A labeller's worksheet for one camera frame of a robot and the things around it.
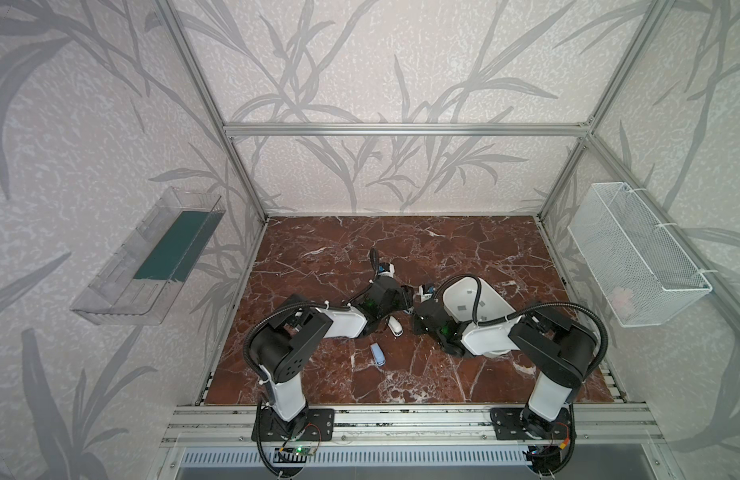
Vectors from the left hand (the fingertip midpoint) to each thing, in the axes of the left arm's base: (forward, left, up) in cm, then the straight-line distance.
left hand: (413, 283), depth 93 cm
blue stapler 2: (-12, +6, -4) cm, 14 cm away
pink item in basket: (-13, -50, +16) cm, 54 cm away
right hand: (-4, 0, -5) cm, 7 cm away
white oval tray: (-3, -15, -4) cm, 16 cm away
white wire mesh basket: (-14, -46, +28) cm, 56 cm away
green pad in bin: (-8, +55, +28) cm, 62 cm away
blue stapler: (-21, +10, -4) cm, 24 cm away
